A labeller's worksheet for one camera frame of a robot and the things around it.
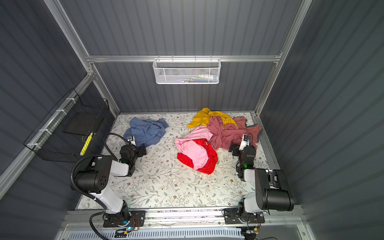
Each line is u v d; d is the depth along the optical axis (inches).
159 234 30.3
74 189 18.3
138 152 34.6
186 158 36.2
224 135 39.4
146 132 40.2
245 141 30.6
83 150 26.4
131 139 33.3
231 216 29.0
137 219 28.4
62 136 28.3
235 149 32.5
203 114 46.8
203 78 35.9
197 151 35.9
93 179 18.7
